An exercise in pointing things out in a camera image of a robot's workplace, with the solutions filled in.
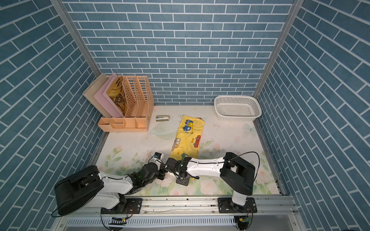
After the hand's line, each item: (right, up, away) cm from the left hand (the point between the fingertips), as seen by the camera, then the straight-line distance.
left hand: (171, 168), depth 87 cm
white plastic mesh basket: (+51, +39, +33) cm, 72 cm away
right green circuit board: (+40, -20, -16) cm, 47 cm away
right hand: (+8, -4, -2) cm, 9 cm away
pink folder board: (-43, +44, +1) cm, 61 cm away
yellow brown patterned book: (-40, +48, +12) cm, 64 cm away
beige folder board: (-51, +47, +2) cm, 69 cm away
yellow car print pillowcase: (+10, +17, +13) cm, 23 cm away
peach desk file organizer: (-28, +40, +24) cm, 54 cm away
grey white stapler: (-10, +30, +22) cm, 39 cm away
